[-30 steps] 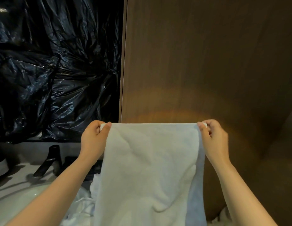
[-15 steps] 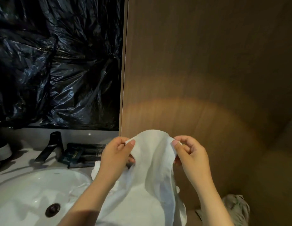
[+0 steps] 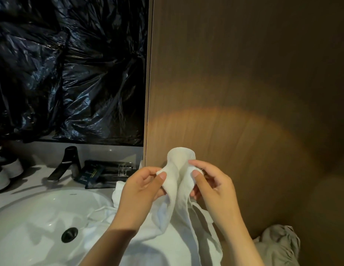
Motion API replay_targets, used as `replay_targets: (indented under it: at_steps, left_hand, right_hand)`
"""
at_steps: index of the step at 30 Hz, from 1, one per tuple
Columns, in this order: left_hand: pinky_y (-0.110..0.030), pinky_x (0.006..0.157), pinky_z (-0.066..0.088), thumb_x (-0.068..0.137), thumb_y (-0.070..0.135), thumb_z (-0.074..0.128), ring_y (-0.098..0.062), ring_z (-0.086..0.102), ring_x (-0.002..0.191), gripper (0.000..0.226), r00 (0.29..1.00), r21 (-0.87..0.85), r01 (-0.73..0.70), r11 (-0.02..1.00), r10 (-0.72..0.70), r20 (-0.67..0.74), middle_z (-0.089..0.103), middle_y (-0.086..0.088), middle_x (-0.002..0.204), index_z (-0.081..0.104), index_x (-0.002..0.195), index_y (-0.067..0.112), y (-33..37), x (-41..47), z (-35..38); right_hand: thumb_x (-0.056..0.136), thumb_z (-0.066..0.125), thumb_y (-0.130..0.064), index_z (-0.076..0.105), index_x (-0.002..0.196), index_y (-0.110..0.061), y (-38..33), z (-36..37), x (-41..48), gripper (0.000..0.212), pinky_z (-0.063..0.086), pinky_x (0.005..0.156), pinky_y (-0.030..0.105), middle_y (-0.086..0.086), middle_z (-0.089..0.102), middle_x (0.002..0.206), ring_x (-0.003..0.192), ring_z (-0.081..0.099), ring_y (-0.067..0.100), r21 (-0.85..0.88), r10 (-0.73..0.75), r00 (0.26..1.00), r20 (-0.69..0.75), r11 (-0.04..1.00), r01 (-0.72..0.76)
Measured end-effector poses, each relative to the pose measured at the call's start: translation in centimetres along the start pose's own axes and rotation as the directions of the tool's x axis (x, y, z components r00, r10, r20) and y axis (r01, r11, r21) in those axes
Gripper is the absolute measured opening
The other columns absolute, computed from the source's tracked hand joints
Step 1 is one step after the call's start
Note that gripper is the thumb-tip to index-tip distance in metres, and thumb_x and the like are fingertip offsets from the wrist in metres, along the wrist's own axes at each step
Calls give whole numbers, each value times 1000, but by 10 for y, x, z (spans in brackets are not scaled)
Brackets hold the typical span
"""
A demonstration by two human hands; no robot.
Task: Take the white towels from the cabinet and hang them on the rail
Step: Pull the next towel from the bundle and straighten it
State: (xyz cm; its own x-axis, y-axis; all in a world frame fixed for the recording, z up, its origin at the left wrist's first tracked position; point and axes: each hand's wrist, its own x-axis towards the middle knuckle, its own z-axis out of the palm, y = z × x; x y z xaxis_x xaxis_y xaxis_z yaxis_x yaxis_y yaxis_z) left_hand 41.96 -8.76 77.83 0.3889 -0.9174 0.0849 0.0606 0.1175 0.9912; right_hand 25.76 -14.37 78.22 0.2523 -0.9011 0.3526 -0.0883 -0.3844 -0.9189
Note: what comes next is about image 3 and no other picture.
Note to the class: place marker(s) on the white sink basin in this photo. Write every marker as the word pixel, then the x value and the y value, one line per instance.
pixel 44 227

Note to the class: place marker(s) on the black sink drain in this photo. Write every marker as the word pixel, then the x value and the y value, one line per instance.
pixel 69 234

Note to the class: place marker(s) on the person's left forearm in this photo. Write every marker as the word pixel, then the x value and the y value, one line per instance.
pixel 111 243

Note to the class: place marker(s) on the white towel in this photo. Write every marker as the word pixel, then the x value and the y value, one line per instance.
pixel 177 207

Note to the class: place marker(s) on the black faucet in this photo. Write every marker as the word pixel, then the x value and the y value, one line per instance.
pixel 65 164

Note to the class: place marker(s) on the black plastic sheet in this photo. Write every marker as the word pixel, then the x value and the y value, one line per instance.
pixel 69 69

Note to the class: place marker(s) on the black amenity tray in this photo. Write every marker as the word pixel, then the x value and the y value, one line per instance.
pixel 108 174

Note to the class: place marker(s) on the white cup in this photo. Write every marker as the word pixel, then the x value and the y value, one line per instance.
pixel 12 166
pixel 0 178

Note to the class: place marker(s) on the person's right thumb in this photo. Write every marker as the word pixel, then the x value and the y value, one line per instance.
pixel 199 182

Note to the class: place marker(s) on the dark amenity packet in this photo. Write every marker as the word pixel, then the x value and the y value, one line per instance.
pixel 90 175

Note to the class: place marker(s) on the person's right forearm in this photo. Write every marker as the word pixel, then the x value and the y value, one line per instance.
pixel 240 241

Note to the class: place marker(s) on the person's right hand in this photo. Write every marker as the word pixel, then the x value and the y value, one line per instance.
pixel 216 193

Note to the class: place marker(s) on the person's left thumb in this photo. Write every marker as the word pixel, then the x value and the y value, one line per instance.
pixel 156 185

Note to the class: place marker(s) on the person's left hand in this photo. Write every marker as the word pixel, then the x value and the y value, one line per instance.
pixel 136 195

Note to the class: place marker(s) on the grey crumpled cloth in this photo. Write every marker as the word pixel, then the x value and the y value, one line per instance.
pixel 277 246

